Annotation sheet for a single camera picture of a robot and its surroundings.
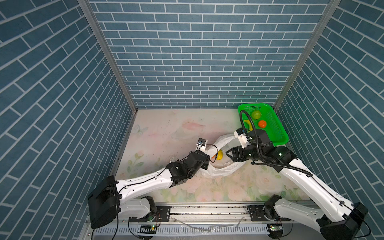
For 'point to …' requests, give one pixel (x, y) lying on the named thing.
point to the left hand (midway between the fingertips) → (208, 153)
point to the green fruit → (256, 114)
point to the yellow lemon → (220, 155)
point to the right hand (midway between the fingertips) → (230, 149)
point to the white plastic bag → (225, 166)
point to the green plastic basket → (276, 132)
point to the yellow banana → (250, 126)
